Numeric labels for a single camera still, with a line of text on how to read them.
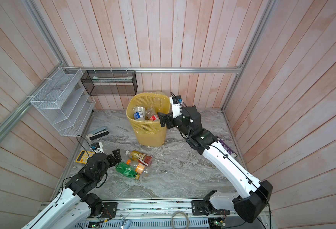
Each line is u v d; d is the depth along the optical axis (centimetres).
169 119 59
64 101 73
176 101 55
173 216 73
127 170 84
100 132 101
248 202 37
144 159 86
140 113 84
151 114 88
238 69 93
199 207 73
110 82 103
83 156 93
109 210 73
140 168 82
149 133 81
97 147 66
